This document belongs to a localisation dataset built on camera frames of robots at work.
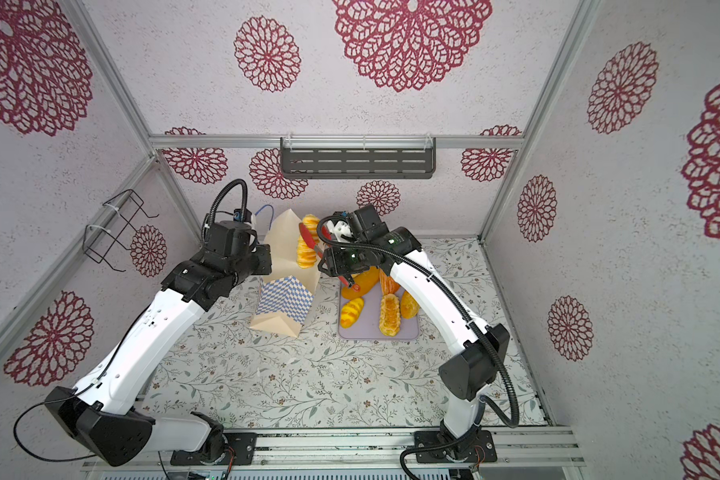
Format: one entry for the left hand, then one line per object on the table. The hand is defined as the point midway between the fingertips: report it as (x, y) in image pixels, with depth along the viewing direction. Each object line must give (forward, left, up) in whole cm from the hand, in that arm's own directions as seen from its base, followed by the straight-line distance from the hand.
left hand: (262, 256), depth 75 cm
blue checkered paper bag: (-6, -4, -10) cm, 13 cm away
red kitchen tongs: (+4, -12, +1) cm, 13 cm away
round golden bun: (0, -40, -25) cm, 47 cm away
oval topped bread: (-5, -34, -26) cm, 43 cm away
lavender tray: (-5, -27, -29) cm, 40 cm away
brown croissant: (+9, -34, -25) cm, 43 cm away
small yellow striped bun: (-1, -22, -26) cm, 34 cm away
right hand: (-2, -16, 0) cm, 16 cm away
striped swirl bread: (+2, -10, -2) cm, 11 cm away
